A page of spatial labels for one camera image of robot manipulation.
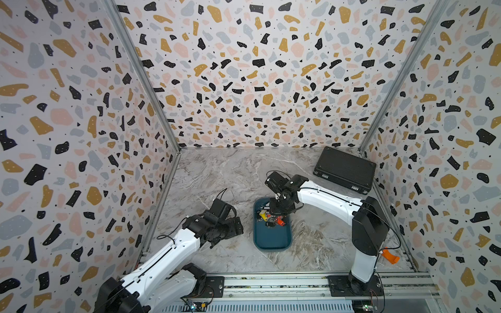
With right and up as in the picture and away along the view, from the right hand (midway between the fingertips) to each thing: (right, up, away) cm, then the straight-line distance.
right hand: (273, 214), depth 84 cm
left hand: (-15, -5, -5) cm, 16 cm away
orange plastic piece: (+49, -17, -4) cm, 52 cm away
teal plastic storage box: (0, -9, +4) cm, 10 cm away
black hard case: (+41, +19, +22) cm, 50 cm away
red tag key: (+3, -4, +6) cm, 8 cm away
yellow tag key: (-4, -3, +7) cm, 9 cm away
